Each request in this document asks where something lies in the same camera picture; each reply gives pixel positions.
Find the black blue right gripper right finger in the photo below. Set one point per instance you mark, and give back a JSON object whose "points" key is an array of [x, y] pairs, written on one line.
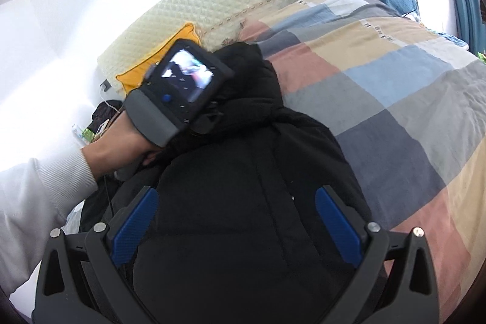
{"points": [[394, 282]]}

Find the black puffer jacket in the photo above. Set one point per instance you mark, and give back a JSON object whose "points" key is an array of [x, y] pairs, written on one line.
{"points": [[237, 237]]}

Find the colourful checkered duvet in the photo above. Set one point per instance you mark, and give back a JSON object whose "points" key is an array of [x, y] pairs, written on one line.
{"points": [[408, 109]]}

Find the person's left hand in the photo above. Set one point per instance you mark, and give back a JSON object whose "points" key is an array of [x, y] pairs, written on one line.
{"points": [[119, 146]]}

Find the white sleeve left forearm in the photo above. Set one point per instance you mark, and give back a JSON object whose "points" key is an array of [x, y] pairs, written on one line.
{"points": [[36, 197]]}

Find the orange cushion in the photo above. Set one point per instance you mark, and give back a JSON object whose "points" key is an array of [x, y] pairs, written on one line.
{"points": [[132, 77]]}

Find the wall power socket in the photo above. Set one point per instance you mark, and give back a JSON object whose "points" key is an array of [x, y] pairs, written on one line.
{"points": [[105, 85]]}

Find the floral pillow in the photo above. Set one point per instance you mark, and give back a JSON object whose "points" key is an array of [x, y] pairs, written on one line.
{"points": [[227, 32]]}

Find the cream quilted headboard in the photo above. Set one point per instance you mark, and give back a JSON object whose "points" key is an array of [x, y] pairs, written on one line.
{"points": [[212, 1]]}

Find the blue curtain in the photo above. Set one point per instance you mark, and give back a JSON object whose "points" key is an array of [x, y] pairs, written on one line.
{"points": [[470, 24]]}

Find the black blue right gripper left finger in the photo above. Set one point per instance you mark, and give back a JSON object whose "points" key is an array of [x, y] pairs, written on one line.
{"points": [[80, 277]]}

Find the green white bottle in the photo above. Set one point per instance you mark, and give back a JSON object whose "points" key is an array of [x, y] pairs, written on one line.
{"points": [[85, 135]]}

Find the black bag on nightstand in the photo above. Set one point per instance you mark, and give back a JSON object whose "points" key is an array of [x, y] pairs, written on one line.
{"points": [[104, 111]]}

